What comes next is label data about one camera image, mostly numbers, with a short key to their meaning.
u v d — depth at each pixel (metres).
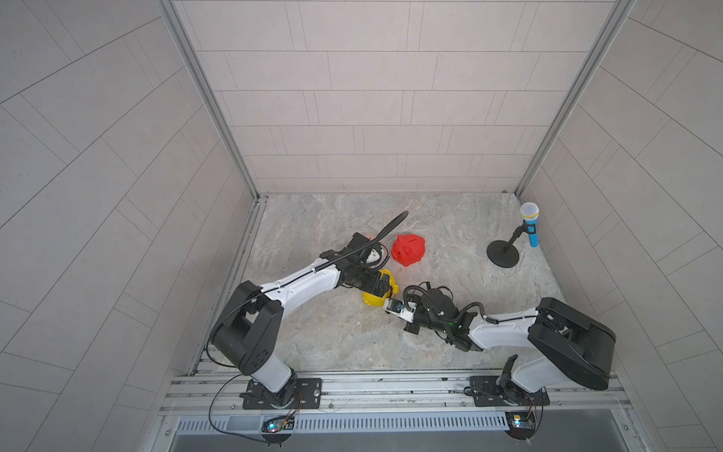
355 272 0.66
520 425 0.68
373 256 0.78
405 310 0.69
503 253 0.97
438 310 0.62
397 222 0.65
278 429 0.63
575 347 0.44
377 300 0.76
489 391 0.72
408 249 0.89
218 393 0.71
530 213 0.79
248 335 0.43
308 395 0.70
